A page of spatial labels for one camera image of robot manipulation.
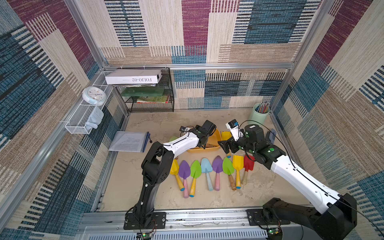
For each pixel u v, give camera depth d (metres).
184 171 0.89
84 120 0.68
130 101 1.15
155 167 0.52
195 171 0.89
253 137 0.58
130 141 1.03
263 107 1.00
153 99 1.00
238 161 0.92
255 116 1.01
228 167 0.91
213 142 0.76
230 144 0.68
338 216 0.38
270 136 0.99
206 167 0.91
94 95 0.75
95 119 0.68
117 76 0.80
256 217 0.74
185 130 0.85
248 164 0.89
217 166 0.91
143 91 0.96
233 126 0.66
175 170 0.90
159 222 0.74
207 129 0.75
